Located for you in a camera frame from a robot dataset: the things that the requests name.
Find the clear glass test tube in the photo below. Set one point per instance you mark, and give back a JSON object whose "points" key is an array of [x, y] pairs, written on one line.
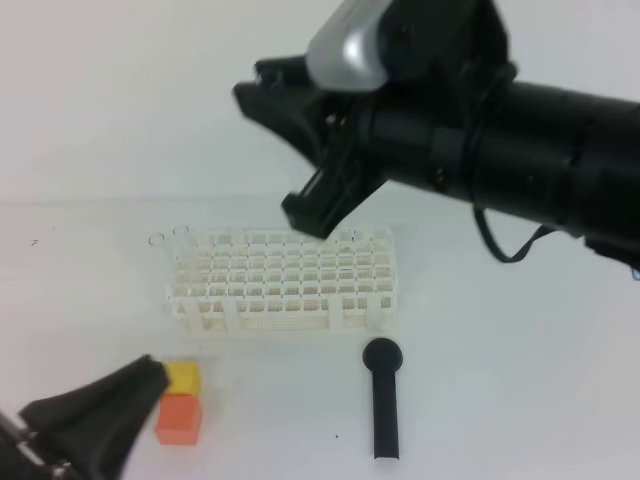
{"points": [[161, 246], [186, 249]]}

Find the yellow cube block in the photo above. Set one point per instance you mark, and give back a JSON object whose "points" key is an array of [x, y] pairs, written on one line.
{"points": [[183, 378]]}

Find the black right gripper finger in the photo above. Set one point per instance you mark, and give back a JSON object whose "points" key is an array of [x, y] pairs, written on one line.
{"points": [[283, 99], [341, 184]]}

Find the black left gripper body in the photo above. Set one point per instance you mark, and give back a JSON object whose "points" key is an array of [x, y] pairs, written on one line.
{"points": [[20, 461]]}

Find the black tube holder stand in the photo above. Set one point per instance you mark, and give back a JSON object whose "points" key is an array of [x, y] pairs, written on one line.
{"points": [[383, 358]]}

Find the orange cube block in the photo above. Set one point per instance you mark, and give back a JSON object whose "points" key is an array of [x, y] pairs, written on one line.
{"points": [[179, 420]]}

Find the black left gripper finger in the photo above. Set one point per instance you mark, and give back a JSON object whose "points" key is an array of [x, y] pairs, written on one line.
{"points": [[94, 428]]}

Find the white test tube rack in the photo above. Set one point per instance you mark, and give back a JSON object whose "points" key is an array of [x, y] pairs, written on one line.
{"points": [[263, 282]]}

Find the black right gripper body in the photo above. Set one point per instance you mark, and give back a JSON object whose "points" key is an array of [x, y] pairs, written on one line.
{"points": [[330, 129]]}

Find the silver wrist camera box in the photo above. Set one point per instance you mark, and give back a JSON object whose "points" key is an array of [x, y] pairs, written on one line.
{"points": [[343, 56]]}

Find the right robot arm black grey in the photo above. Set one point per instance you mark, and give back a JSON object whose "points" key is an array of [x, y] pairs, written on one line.
{"points": [[424, 93]]}

